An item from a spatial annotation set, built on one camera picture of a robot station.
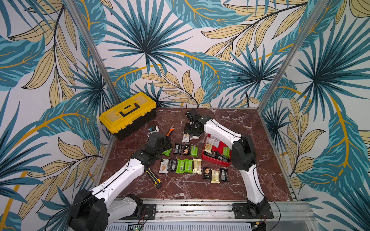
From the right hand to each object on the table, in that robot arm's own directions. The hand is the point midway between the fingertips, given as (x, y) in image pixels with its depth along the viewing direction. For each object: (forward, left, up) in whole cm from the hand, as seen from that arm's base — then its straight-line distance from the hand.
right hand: (187, 130), depth 95 cm
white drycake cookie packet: (-20, +15, -7) cm, 26 cm away
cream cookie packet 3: (-10, -14, -6) cm, 18 cm away
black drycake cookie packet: (-10, +1, -8) cm, 13 cm away
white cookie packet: (-5, -17, -6) cm, 19 cm away
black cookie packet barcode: (-10, +7, -8) cm, 14 cm away
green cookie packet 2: (-21, 0, -8) cm, 23 cm away
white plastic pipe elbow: (-1, -5, -6) cm, 8 cm away
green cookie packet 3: (-11, -4, -8) cm, 14 cm away
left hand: (-12, +12, +6) cm, 18 cm away
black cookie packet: (-20, +10, -7) cm, 24 cm away
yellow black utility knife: (-31, +18, -8) cm, 36 cm away
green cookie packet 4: (-12, +14, -7) cm, 19 cm away
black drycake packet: (-26, -11, -8) cm, 29 cm away
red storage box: (-12, -20, -6) cm, 24 cm away
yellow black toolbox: (+11, +34, +9) cm, 37 cm away
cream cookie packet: (-21, -5, -8) cm, 23 cm away
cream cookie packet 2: (-28, -15, -8) cm, 33 cm away
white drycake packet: (-1, +1, -7) cm, 7 cm away
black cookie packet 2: (-27, -21, -9) cm, 35 cm away
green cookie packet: (-21, +5, -8) cm, 23 cm away
